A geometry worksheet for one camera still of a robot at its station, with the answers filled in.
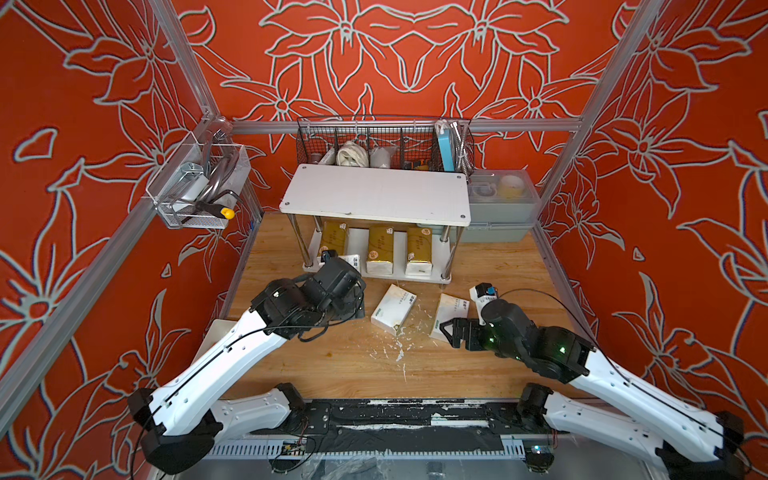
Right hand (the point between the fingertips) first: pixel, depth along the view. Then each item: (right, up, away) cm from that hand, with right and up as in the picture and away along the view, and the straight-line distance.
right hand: (449, 329), depth 70 cm
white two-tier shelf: (-10, +27, +27) cm, 39 cm away
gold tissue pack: (-17, +17, +20) cm, 31 cm away
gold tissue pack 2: (-4, +18, +21) cm, 28 cm away
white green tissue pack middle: (-12, +1, +19) cm, 23 cm away
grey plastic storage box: (+25, +33, +29) cm, 51 cm away
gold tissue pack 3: (-32, +23, +25) cm, 46 cm away
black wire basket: (-7, +54, +27) cm, 61 cm away
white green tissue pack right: (+4, +1, +18) cm, 18 cm away
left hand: (-24, +8, -2) cm, 25 cm away
